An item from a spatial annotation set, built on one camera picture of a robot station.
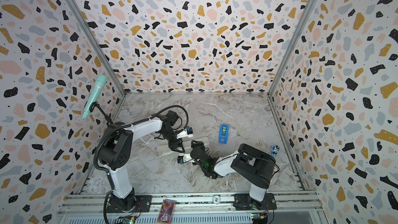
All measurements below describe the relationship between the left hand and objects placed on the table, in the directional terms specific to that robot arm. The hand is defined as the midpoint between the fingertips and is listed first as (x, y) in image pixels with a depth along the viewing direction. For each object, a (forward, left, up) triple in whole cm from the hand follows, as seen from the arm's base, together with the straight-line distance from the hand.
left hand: (186, 146), depth 90 cm
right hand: (+1, -7, +1) cm, 7 cm away
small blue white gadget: (-1, -52, -3) cm, 52 cm away
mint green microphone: (+14, +43, +29) cm, 54 cm away
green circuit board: (-34, +23, -4) cm, 42 cm away
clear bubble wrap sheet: (-12, +16, -3) cm, 20 cm away
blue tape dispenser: (+9, -23, -1) cm, 24 cm away
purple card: (-32, +7, -1) cm, 32 cm away
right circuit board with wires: (-34, -36, -4) cm, 50 cm away
